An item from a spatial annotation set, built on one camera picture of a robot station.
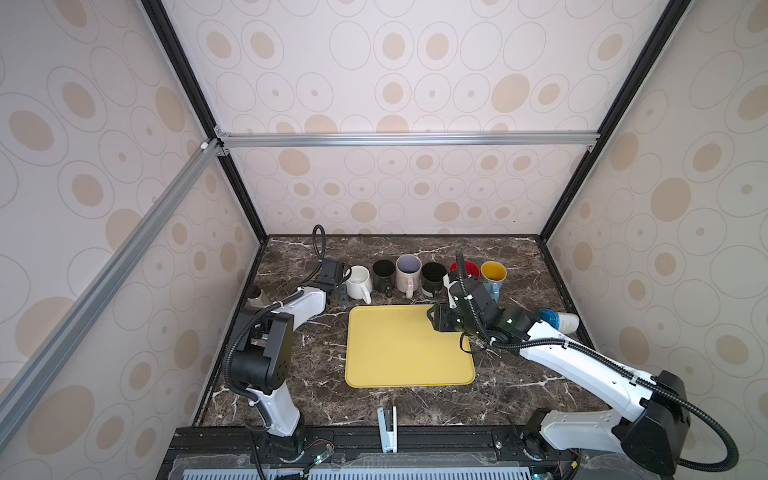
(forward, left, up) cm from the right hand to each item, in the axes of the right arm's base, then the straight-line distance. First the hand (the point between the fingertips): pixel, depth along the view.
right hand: (433, 312), depth 78 cm
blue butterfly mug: (+20, -22, -9) cm, 31 cm away
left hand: (+16, +26, -10) cm, 32 cm away
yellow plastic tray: (-1, +9, -16) cm, 19 cm away
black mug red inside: (+20, +14, -10) cm, 27 cm away
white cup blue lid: (+3, -41, -13) cm, 43 cm away
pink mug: (+19, +6, -8) cm, 21 cm away
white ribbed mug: (+17, +22, -11) cm, 30 cm away
